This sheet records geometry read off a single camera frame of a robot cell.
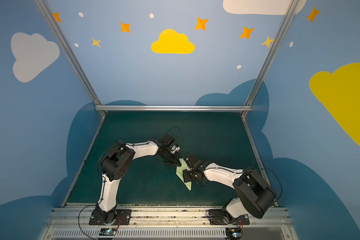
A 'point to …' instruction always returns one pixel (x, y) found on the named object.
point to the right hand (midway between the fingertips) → (185, 175)
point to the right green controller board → (233, 232)
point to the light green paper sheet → (179, 172)
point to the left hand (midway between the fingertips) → (181, 165)
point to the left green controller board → (108, 231)
